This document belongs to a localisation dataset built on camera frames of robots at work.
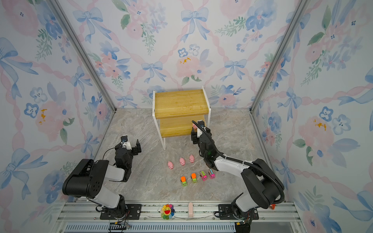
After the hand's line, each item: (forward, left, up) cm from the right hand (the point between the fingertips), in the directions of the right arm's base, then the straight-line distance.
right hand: (198, 126), depth 86 cm
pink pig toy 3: (-12, +3, -18) cm, 22 cm away
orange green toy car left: (-26, +8, -17) cm, 32 cm away
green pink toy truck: (-23, -3, -17) cm, 28 cm away
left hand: (-4, +42, -9) cm, 43 cm away
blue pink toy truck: (-22, -8, -16) cm, 28 cm away
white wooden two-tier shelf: (0, +12, +14) cm, 18 cm away
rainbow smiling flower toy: (-41, +16, -18) cm, 48 cm away
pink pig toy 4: (0, +2, -1) cm, 2 cm away
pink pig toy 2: (-14, +9, -17) cm, 24 cm away
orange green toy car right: (-24, +2, -17) cm, 30 cm away
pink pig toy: (-17, +16, -17) cm, 29 cm away
